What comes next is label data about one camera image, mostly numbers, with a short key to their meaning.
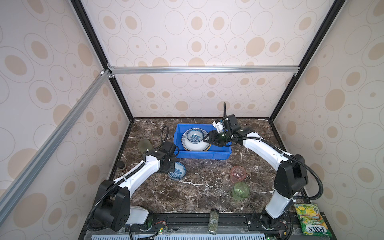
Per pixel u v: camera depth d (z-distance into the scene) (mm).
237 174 903
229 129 667
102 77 834
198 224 744
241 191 833
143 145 960
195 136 1029
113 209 408
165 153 626
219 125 797
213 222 708
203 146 980
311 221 719
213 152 1023
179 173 879
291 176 456
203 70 879
